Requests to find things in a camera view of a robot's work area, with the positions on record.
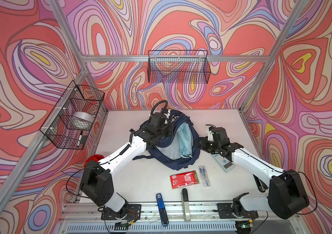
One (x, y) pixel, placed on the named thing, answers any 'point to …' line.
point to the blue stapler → (164, 219)
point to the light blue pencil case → (185, 136)
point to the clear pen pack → (204, 176)
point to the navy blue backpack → (169, 151)
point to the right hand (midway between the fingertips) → (197, 147)
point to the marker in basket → (79, 138)
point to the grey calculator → (226, 164)
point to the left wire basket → (76, 97)
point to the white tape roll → (81, 120)
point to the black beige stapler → (184, 193)
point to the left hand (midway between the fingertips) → (176, 127)
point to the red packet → (184, 179)
